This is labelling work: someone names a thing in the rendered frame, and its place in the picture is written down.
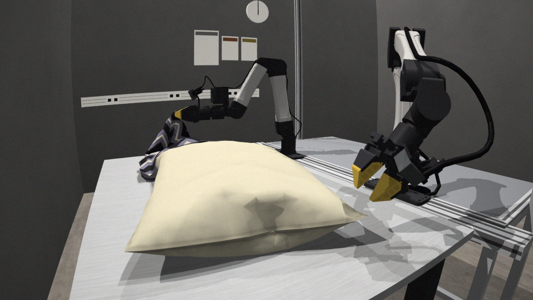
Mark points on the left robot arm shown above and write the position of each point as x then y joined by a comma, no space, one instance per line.
421,102

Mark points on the cream pillow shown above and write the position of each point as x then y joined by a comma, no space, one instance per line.
228,198

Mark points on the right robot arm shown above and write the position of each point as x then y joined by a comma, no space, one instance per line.
276,69

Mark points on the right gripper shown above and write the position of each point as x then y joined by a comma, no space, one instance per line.
194,113

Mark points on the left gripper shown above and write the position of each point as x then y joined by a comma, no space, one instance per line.
370,159

